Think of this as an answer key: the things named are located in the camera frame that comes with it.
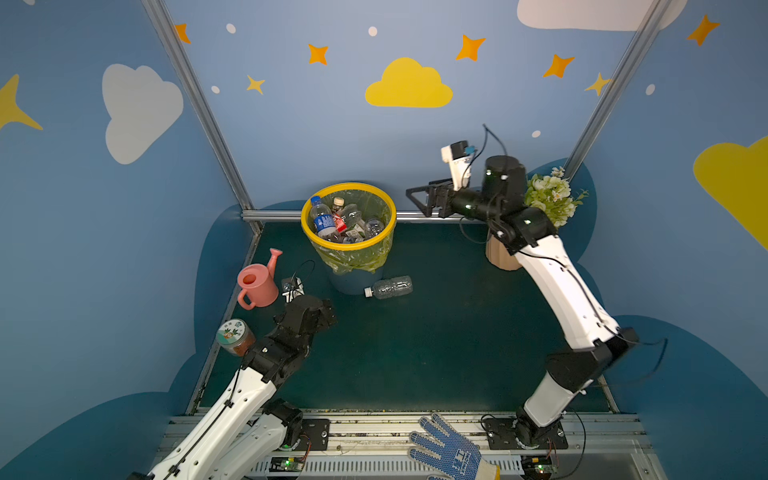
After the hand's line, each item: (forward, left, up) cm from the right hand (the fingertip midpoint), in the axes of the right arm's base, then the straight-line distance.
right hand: (418, 187), depth 67 cm
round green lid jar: (-23, +49, -36) cm, 65 cm away
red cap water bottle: (+8, +22, -20) cm, 31 cm away
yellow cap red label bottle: (+11, +18, -22) cm, 31 cm away
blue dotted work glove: (-47, -13, -44) cm, 66 cm away
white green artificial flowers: (+18, -42, -15) cm, 48 cm away
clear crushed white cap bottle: (0, +8, -42) cm, 43 cm away
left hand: (-17, +24, -26) cm, 40 cm away
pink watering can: (-6, +46, -33) cm, 57 cm away
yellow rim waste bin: (-6, +17, -22) cm, 28 cm away
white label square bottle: (+14, +12, -28) cm, 33 cm away
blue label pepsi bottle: (+4, +25, -16) cm, 30 cm away
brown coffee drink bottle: (+16, +24, -19) cm, 35 cm away
